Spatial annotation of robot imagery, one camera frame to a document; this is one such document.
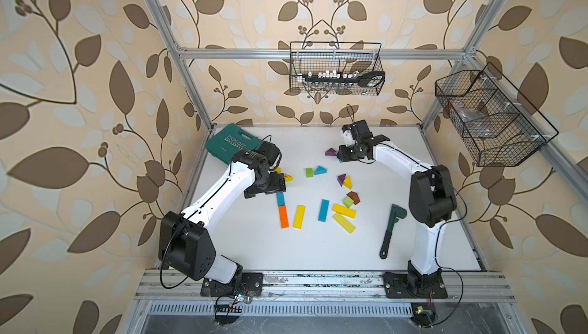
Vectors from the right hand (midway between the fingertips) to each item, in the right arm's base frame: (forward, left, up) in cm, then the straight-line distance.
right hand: (341, 154), depth 98 cm
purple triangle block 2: (-7, 0, -7) cm, 10 cm away
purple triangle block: (+7, +3, -7) cm, 10 cm away
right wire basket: (-10, -47, +25) cm, 54 cm away
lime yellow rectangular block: (-26, +2, -10) cm, 28 cm away
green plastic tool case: (+13, +52, -3) cm, 53 cm away
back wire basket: (+28, -1, +25) cm, 37 cm away
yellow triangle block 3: (-9, -3, -8) cm, 13 cm away
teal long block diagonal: (-16, +27, -8) cm, 32 cm away
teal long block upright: (-21, +9, -9) cm, 25 cm away
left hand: (-19, +28, +6) cm, 34 cm away
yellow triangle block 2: (-3, +28, -6) cm, 29 cm away
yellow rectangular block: (-24, +19, -8) cm, 31 cm away
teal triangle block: (-3, +9, -7) cm, 12 cm away
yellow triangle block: (-6, +23, -8) cm, 26 cm away
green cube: (-3, +14, -8) cm, 16 cm away
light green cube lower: (-19, -1, -7) cm, 20 cm away
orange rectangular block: (-23, +25, -9) cm, 35 cm away
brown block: (-16, -4, -8) cm, 18 cm away
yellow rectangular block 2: (-21, +1, -9) cm, 23 cm away
